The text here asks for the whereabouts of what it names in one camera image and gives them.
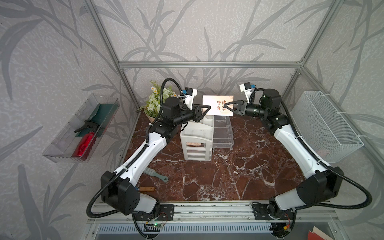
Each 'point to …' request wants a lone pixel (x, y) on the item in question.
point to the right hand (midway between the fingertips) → (225, 105)
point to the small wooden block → (147, 188)
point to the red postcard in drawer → (195, 144)
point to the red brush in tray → (85, 146)
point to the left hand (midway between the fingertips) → (209, 108)
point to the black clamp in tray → (92, 125)
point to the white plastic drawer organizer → (197, 138)
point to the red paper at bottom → (318, 234)
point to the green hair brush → (153, 173)
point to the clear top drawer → (223, 136)
